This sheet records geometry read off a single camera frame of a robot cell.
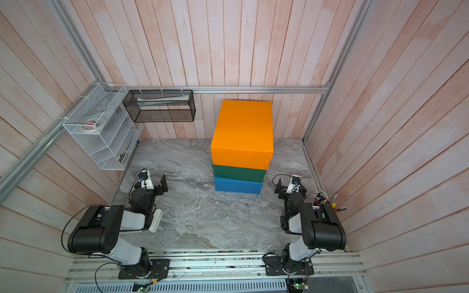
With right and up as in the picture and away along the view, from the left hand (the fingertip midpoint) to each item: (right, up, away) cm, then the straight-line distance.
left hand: (157, 177), depth 91 cm
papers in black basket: (+4, +38, -2) cm, 38 cm away
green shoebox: (+42, +3, -11) cm, 43 cm away
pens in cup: (+77, -7, -15) cm, 79 cm away
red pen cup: (+75, -9, -15) cm, 77 cm away
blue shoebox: (+37, -4, +1) cm, 38 cm away
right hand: (+68, -1, -1) cm, 68 cm away
